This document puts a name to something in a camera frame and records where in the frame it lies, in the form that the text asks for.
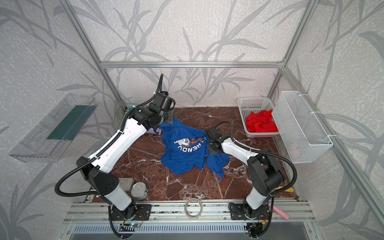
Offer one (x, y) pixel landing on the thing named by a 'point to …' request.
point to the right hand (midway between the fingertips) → (214, 143)
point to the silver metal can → (139, 190)
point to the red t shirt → (261, 122)
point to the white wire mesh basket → (303, 136)
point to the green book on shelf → (71, 123)
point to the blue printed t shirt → (186, 148)
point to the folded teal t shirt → (130, 108)
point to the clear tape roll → (201, 212)
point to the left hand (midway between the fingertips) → (170, 109)
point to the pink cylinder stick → (279, 211)
